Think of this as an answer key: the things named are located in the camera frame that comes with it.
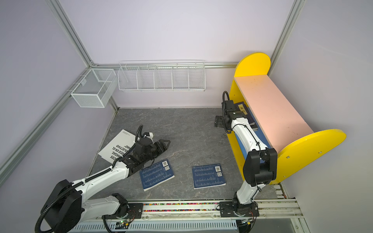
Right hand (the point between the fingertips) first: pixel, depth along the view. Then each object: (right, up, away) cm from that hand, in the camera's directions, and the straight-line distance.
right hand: (225, 124), depth 89 cm
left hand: (-34, -12, -6) cm, 37 cm away
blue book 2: (-11, -30, -4) cm, 33 cm away
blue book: (-42, -30, -4) cm, 51 cm away
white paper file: (-68, -14, +5) cm, 69 cm away
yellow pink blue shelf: (+26, 0, -13) cm, 29 cm away
